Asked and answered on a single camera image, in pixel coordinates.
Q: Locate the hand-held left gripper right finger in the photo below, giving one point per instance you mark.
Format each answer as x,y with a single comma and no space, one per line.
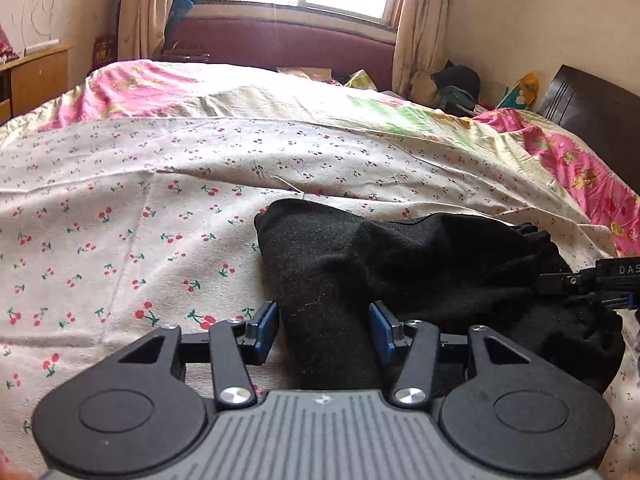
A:
380,335

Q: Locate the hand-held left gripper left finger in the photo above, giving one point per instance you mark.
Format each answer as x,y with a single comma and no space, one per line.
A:
267,332

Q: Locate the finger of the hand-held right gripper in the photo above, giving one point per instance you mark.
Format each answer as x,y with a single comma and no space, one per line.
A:
560,282
617,303

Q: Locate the black pants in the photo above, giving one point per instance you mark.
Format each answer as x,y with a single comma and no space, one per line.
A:
350,260

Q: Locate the dark wooden headboard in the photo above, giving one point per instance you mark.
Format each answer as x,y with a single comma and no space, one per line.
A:
580,100

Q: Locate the cherry print bedsheet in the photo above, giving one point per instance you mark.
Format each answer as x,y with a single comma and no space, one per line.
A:
125,210

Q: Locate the yellow printed bag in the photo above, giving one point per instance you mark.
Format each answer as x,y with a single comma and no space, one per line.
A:
522,91

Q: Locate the dark clothes pile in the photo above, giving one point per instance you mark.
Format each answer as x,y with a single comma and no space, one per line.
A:
457,82

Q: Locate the yellow green packet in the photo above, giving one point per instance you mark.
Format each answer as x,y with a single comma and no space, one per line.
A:
359,80

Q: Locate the pink flat box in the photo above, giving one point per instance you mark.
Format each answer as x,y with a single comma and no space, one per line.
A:
305,72

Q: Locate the pink floral quilt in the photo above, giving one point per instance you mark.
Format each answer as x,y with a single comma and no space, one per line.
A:
150,85

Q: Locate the beige curtain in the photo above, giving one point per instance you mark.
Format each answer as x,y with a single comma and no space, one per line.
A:
425,35
145,10

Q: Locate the brown handbag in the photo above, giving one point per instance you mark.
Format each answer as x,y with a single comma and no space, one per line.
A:
185,54

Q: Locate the maroon padded sofa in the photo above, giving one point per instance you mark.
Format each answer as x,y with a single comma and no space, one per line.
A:
275,40

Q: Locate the blue plastic bag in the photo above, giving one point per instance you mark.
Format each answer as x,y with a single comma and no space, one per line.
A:
180,5

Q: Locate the wooden cabinet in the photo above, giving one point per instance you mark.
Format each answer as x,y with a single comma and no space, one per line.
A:
40,80

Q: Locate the white roll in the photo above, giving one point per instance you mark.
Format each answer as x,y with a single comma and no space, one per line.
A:
42,46

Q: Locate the pink cloth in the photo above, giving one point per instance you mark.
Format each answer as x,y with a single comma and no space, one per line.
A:
4,45

